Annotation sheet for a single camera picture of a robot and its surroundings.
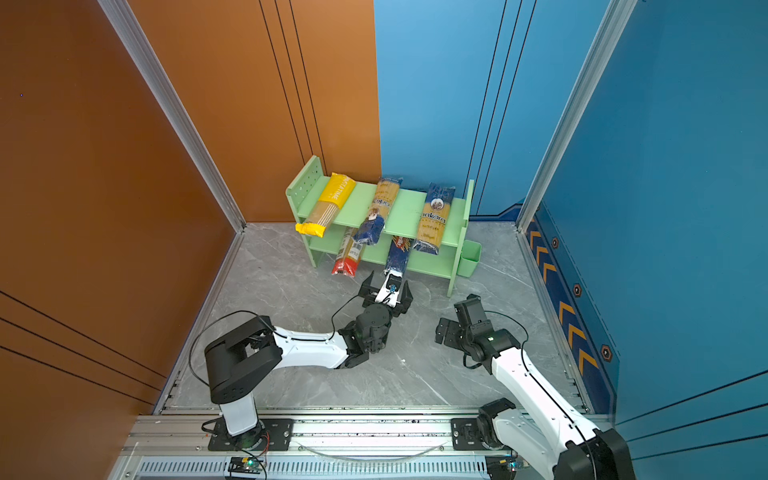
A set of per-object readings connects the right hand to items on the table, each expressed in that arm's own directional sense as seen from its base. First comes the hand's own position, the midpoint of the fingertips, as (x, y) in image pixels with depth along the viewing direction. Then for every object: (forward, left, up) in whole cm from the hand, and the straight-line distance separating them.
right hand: (448, 334), depth 84 cm
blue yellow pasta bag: (+26, +3, +24) cm, 35 cm away
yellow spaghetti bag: (+34, +32, +24) cm, 53 cm away
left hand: (+11, +16, +12) cm, 23 cm away
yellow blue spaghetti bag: (+29, +18, +24) cm, 41 cm away
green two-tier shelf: (+21, +13, +21) cm, 33 cm away
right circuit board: (-30, -10, -7) cm, 32 cm away
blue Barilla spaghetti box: (+20, +14, +11) cm, 27 cm away
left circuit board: (-30, +51, -7) cm, 59 cm away
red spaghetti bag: (+22, +29, +10) cm, 38 cm away
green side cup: (+24, -9, +4) cm, 26 cm away
